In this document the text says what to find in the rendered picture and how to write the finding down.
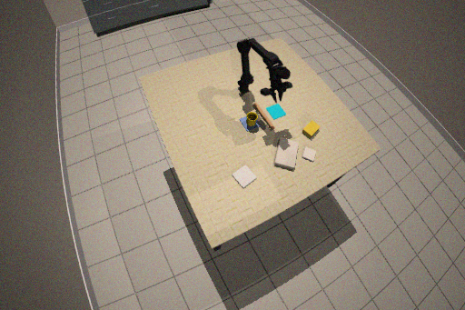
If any white flat square slab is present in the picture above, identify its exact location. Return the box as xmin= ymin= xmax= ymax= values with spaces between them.
xmin=274 ymin=137 xmax=299 ymax=170

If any small beige flat block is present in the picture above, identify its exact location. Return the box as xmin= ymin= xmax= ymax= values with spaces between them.
xmin=302 ymin=147 xmax=316 ymax=162

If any yellow rectangular block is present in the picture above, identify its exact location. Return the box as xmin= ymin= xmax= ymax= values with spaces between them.
xmin=302 ymin=121 xmax=320 ymax=138

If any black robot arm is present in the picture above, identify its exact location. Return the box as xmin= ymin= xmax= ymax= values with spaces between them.
xmin=237 ymin=38 xmax=291 ymax=94

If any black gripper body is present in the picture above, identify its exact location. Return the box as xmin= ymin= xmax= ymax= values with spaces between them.
xmin=260 ymin=77 xmax=292 ymax=96

